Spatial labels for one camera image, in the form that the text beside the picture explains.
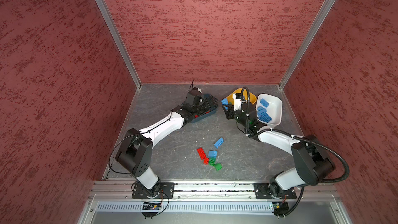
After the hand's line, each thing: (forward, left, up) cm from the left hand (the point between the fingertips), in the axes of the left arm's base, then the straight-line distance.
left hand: (213, 106), depth 85 cm
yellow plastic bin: (+18, -29, -14) cm, 37 cm away
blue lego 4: (+4, -35, -17) cm, 39 cm away
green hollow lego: (-25, +1, -17) cm, 30 cm away
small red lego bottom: (-25, +4, -17) cm, 30 cm away
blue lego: (-15, -4, -16) cm, 22 cm away
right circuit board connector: (-45, -31, -19) cm, 58 cm away
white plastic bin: (+12, -41, -18) cm, 46 cm away
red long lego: (-20, +7, -18) cm, 28 cm away
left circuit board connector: (-45, +32, -21) cm, 59 cm away
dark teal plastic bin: (-6, +3, +9) cm, 11 cm away
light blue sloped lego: (-21, 0, -16) cm, 26 cm away
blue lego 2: (+10, -34, -17) cm, 39 cm away
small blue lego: (+16, -38, -17) cm, 44 cm away
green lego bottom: (-28, -3, -17) cm, 32 cm away
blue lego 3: (+5, -34, -16) cm, 38 cm away
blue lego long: (+2, -6, +1) cm, 7 cm away
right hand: (+1, -5, -3) cm, 6 cm away
